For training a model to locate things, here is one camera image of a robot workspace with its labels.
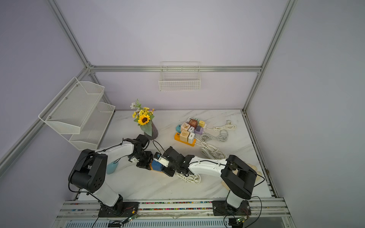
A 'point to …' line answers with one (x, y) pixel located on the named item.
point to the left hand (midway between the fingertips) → (153, 163)
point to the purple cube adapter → (199, 130)
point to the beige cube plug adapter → (184, 135)
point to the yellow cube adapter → (202, 123)
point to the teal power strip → (178, 128)
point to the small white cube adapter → (191, 129)
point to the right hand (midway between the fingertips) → (166, 167)
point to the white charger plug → (190, 137)
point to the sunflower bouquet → (143, 116)
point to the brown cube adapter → (193, 122)
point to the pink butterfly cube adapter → (185, 126)
